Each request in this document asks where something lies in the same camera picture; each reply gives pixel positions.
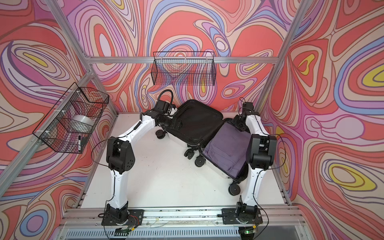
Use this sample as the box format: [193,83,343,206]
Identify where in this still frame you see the purple jeans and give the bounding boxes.
[203,123,251,179]

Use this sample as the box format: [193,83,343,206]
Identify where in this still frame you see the aluminium front rail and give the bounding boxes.
[51,205,313,240]

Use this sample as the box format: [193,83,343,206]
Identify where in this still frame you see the black wire basket wall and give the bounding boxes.
[151,51,217,86]
[33,83,110,154]

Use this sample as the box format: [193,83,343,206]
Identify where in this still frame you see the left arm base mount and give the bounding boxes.
[102,208,145,227]

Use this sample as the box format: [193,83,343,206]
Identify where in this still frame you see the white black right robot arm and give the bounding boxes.
[239,102,277,207]

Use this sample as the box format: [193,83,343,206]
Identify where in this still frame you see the black wire basket left wall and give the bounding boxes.
[33,83,110,154]

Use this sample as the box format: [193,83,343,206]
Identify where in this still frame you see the black white suitcase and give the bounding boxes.
[156,100,248,196]

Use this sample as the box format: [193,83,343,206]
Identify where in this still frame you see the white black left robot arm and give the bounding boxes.
[106,101,178,214]

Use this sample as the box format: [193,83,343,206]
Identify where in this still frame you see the black wire basket back wall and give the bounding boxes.
[151,51,217,86]

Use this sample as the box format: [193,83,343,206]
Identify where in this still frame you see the black marker pen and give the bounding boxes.
[78,135,82,153]

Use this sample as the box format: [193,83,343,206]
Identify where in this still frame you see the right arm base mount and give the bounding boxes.
[217,207,264,225]

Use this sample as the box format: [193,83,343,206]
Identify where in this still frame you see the silver tape roll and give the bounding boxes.
[69,115,95,134]

